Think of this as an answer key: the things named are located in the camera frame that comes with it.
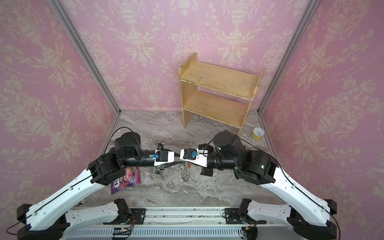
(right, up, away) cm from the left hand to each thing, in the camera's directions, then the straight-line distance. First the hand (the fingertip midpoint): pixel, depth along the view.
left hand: (183, 158), depth 54 cm
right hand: (+2, +1, +1) cm, 2 cm away
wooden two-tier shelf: (+23, +35, +59) cm, 72 cm away
